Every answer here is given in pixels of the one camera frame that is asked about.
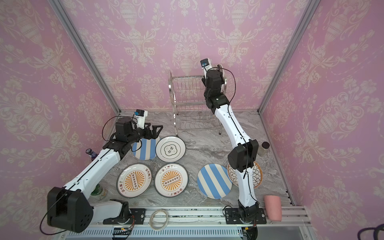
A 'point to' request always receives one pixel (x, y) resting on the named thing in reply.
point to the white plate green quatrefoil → (170, 148)
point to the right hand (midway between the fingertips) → (218, 69)
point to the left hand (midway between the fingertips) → (156, 125)
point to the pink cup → (273, 206)
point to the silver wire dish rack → (190, 112)
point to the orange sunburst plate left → (134, 180)
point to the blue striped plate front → (214, 181)
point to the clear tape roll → (159, 220)
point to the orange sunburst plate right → (171, 180)
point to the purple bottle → (91, 153)
